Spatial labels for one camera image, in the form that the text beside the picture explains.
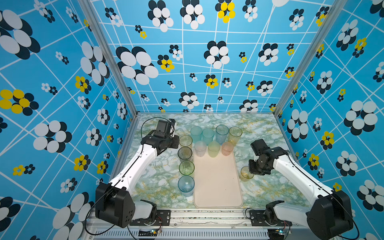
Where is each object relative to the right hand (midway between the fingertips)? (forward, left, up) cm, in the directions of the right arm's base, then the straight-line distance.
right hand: (253, 171), depth 82 cm
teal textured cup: (+26, +33, +1) cm, 42 cm away
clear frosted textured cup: (+16, +30, -1) cm, 34 cm away
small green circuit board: (-28, +53, -7) cm, 60 cm away
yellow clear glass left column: (+23, +40, -3) cm, 46 cm away
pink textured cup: (+18, +12, -5) cm, 22 cm away
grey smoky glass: (+8, +39, +5) cm, 40 cm away
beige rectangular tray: (-4, +20, -6) cm, 22 cm away
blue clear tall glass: (+22, +16, +7) cm, 28 cm away
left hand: (+14, +43, +12) cm, 47 cm away
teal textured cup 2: (+23, +25, +4) cm, 34 cm away
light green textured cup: (+14, +21, +1) cm, 26 cm away
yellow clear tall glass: (+25, +7, 0) cm, 26 cm away
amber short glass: (0, +3, -5) cm, 6 cm away
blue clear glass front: (-6, +38, -6) cm, 39 cm away
